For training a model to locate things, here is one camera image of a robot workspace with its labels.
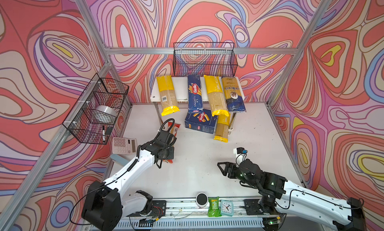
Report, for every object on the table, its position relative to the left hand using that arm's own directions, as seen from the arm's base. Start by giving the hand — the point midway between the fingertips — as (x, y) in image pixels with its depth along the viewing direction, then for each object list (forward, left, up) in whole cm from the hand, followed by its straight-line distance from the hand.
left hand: (171, 151), depth 85 cm
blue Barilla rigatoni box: (+19, -18, +5) cm, 26 cm away
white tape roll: (+7, +29, +24) cm, 39 cm away
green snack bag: (-28, -23, -9) cm, 37 cm away
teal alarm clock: (-27, -29, -6) cm, 40 cm away
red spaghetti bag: (+10, -1, +9) cm, 13 cm away
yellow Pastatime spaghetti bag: (+14, -31, 0) cm, 34 cm away
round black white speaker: (-24, -17, -4) cm, 30 cm away
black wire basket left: (+7, +35, +24) cm, 43 cm away
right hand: (-11, -28, +2) cm, 30 cm away
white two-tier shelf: (+27, -5, +25) cm, 37 cm away
